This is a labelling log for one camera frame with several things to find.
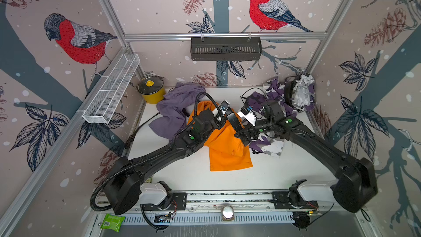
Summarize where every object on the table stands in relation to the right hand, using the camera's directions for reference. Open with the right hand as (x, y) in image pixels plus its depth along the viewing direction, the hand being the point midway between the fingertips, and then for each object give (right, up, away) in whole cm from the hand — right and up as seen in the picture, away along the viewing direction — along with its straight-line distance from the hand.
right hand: (238, 127), depth 76 cm
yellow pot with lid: (-55, +21, +36) cm, 69 cm away
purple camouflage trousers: (+50, +15, +34) cm, 62 cm away
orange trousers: (-6, -13, +5) cm, 15 cm away
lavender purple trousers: (-39, +8, +25) cm, 47 cm away
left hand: (-7, +11, -1) cm, 13 cm away
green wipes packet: (-55, -39, -8) cm, 68 cm away
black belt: (-3, +4, -3) cm, 6 cm away
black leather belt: (-56, -1, +24) cm, 61 cm away
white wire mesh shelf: (-63, +19, +2) cm, 65 cm away
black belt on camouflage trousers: (+40, +25, +32) cm, 57 cm away
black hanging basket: (-4, +47, +30) cm, 56 cm away
